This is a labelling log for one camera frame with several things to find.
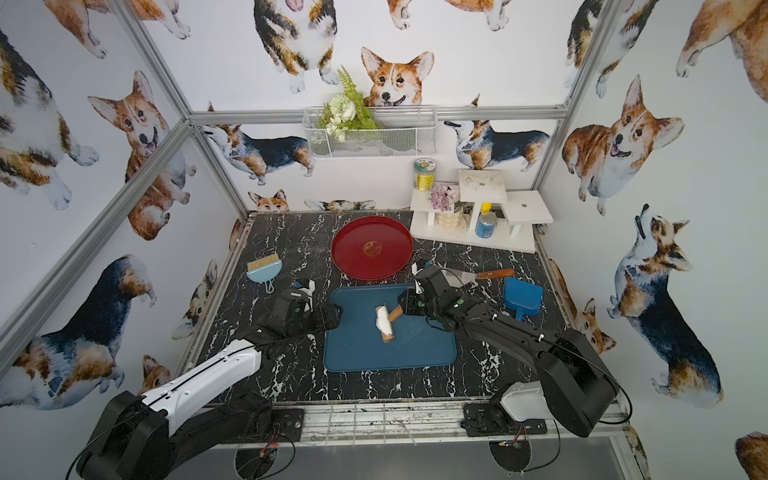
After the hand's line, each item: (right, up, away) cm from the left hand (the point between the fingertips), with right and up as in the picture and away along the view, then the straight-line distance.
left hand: (330, 304), depth 86 cm
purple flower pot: (+34, +31, +9) cm, 47 cm away
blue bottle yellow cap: (+51, +25, +20) cm, 60 cm away
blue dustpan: (+59, 0, +9) cm, 60 cm away
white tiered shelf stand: (+59, +28, +14) cm, 67 cm away
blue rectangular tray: (+7, -11, -1) cm, 14 cm away
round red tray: (+10, +15, +23) cm, 30 cm away
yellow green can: (+28, +41, +16) cm, 53 cm away
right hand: (+23, +3, -1) cm, 23 cm away
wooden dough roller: (+17, -10, -1) cm, 19 cm away
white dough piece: (+15, -5, +2) cm, 16 cm away
